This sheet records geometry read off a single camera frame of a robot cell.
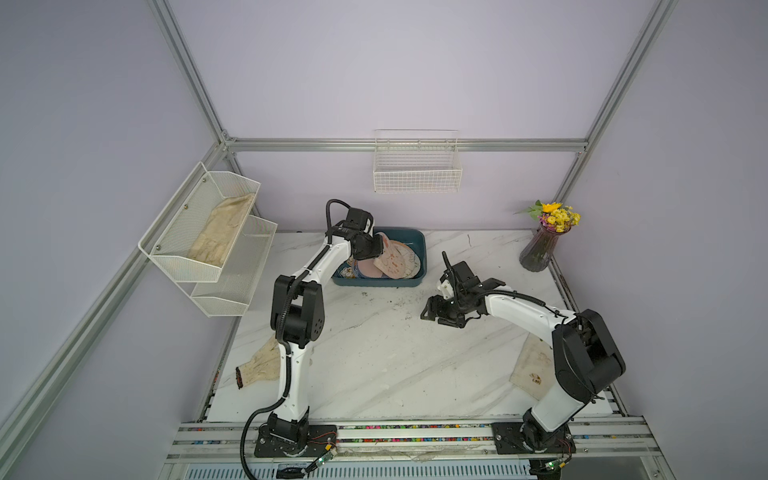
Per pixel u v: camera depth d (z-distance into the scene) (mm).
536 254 1039
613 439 760
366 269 1039
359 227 802
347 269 1075
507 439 727
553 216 924
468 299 675
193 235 782
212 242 768
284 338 572
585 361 459
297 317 563
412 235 1110
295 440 651
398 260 1052
